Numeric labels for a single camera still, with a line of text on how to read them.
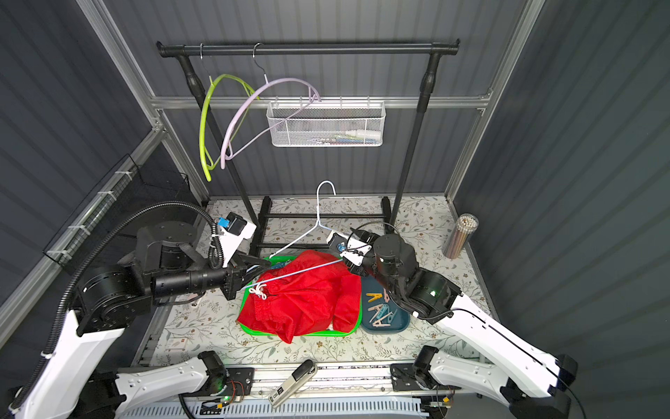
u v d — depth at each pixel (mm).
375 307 867
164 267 376
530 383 376
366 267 542
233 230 441
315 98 785
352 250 509
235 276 439
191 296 456
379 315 846
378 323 828
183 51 559
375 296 889
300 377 707
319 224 598
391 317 842
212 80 610
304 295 721
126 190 771
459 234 889
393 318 842
